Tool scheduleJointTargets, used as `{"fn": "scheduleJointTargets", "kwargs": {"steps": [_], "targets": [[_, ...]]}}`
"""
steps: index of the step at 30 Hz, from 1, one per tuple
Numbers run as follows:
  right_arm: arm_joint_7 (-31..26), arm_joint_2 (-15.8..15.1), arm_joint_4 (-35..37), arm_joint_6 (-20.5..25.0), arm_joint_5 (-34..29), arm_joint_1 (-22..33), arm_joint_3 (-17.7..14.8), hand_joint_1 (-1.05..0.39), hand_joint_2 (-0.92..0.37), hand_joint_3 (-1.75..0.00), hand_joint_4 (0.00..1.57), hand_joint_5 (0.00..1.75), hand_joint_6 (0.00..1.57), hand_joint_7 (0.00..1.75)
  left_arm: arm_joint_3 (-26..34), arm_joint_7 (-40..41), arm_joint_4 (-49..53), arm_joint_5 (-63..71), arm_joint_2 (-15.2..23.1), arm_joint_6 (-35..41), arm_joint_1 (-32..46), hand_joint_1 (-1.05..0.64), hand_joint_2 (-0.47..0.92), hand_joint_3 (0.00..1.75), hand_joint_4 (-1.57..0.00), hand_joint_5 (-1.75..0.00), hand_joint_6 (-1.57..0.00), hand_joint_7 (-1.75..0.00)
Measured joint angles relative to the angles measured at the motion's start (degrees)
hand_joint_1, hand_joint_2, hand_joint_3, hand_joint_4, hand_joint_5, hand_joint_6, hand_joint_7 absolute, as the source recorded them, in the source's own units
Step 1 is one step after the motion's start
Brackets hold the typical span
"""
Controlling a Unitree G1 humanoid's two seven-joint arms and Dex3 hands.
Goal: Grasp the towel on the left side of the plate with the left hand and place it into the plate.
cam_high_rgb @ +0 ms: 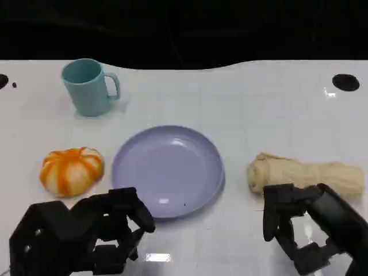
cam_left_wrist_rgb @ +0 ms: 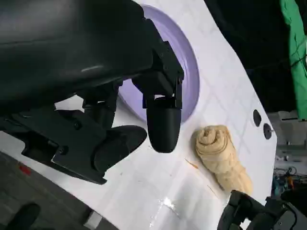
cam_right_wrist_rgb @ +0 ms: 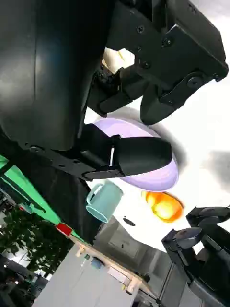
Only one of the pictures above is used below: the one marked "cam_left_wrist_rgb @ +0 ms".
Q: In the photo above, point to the green cloth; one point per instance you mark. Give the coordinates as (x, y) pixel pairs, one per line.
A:
(298, 60)

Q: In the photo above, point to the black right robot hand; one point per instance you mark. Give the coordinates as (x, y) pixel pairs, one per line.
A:
(242, 210)

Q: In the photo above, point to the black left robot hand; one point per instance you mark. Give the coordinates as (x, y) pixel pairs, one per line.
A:
(72, 48)

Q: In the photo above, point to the lilac plate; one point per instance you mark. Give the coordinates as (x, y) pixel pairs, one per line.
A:
(188, 72)

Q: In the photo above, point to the beige towel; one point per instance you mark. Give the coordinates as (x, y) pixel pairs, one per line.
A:
(216, 151)

